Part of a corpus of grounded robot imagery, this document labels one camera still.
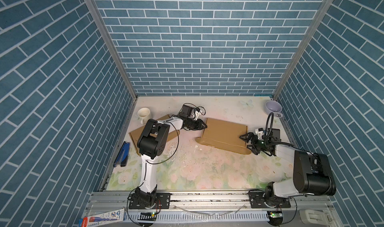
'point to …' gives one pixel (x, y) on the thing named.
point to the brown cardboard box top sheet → (173, 134)
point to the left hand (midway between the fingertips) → (204, 126)
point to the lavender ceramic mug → (272, 106)
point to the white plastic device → (315, 217)
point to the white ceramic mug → (144, 114)
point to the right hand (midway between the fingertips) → (242, 140)
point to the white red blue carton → (110, 217)
